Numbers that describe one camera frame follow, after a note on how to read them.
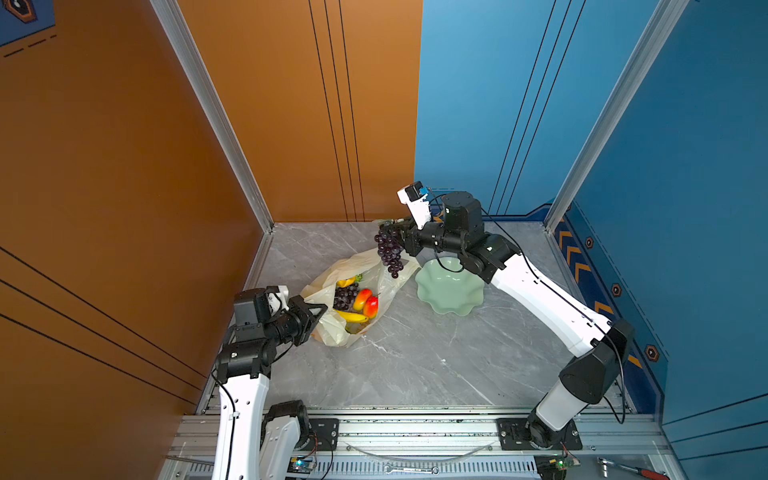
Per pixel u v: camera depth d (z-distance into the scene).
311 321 0.63
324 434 0.74
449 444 0.73
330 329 0.70
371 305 0.91
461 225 0.54
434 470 0.69
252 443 0.42
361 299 0.94
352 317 0.88
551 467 0.71
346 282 0.93
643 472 0.68
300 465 0.71
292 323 0.62
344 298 0.91
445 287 0.99
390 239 0.67
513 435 0.72
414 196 0.58
